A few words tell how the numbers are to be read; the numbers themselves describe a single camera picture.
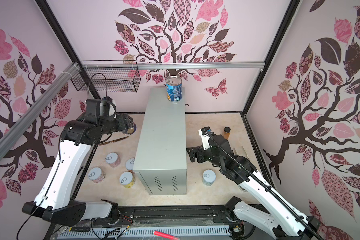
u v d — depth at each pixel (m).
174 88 0.72
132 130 0.70
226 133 0.98
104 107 0.49
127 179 0.81
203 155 0.59
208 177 0.81
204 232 0.70
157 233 0.69
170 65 0.94
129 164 0.87
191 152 0.59
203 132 0.59
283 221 0.38
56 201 0.37
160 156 0.58
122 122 0.59
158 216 0.74
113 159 0.89
